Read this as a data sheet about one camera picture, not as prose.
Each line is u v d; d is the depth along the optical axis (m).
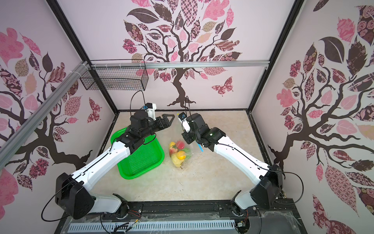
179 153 0.81
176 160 0.83
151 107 0.68
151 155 0.94
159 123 0.66
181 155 0.80
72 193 0.39
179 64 0.93
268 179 0.41
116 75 0.95
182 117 0.64
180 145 0.82
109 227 0.70
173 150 0.87
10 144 0.50
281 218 0.71
